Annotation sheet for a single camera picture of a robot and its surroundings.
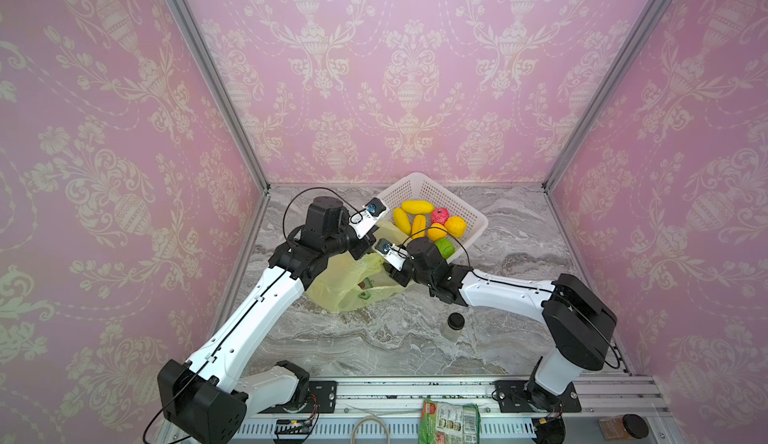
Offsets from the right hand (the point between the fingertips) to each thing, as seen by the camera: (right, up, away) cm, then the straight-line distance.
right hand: (388, 253), depth 85 cm
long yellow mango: (+4, +9, +21) cm, 23 cm away
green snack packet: (+13, -38, -15) cm, 43 cm away
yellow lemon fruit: (+23, +7, +16) cm, 28 cm away
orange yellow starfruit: (+11, +8, +18) cm, 22 cm away
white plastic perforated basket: (+12, +21, +28) cm, 37 cm away
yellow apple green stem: (+16, +4, +17) cm, 24 cm away
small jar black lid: (+18, -17, -7) cm, 26 cm away
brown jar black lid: (+50, -34, -21) cm, 65 cm away
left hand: (-3, +8, -11) cm, 14 cm away
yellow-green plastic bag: (-11, -6, -10) cm, 16 cm away
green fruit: (+18, 0, +10) cm, 21 cm away
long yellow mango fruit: (+11, +14, +25) cm, 30 cm away
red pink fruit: (+18, +11, +19) cm, 29 cm away
